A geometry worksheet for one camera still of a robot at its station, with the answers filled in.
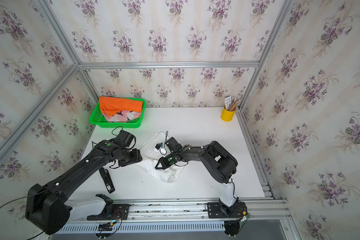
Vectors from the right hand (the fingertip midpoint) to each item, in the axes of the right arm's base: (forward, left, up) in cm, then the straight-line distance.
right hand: (158, 168), depth 87 cm
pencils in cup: (+44, -49, +10) cm, 66 cm away
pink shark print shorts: (+39, +30, +3) cm, 50 cm away
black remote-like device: (-8, +27, +3) cm, 28 cm away
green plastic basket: (+35, +49, +4) cm, 60 cm away
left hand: (0, +8, +10) cm, 13 cm away
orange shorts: (+43, +40, +9) cm, 59 cm away
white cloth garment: (+4, +5, +5) cm, 7 cm away
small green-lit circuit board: (-28, +22, -3) cm, 36 cm away
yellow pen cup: (+40, -47, +4) cm, 62 cm away
